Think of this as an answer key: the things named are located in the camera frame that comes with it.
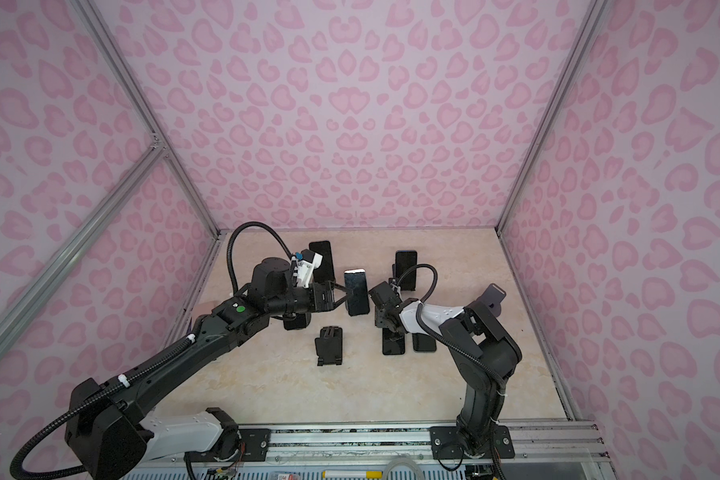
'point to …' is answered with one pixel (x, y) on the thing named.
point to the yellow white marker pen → (351, 474)
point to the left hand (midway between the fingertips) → (345, 291)
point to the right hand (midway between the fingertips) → (391, 314)
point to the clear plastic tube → (403, 459)
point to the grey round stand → (492, 298)
